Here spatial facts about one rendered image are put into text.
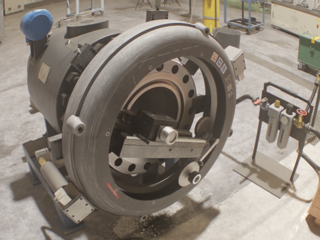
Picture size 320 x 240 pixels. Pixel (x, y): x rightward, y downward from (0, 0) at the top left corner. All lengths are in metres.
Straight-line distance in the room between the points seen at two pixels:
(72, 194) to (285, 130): 1.18
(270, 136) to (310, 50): 2.58
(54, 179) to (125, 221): 0.56
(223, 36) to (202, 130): 2.56
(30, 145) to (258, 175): 1.39
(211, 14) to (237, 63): 3.39
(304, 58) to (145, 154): 3.51
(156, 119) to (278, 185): 1.16
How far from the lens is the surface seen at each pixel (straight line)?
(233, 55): 1.25
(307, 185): 1.93
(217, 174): 1.84
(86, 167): 0.88
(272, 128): 1.73
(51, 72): 1.27
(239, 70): 1.29
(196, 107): 1.27
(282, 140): 1.71
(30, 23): 1.41
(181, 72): 1.15
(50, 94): 1.23
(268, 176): 1.88
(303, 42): 4.18
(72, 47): 0.86
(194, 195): 1.69
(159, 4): 1.02
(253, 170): 1.91
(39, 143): 1.73
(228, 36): 3.68
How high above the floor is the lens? 1.15
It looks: 30 degrees down
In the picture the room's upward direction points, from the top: straight up
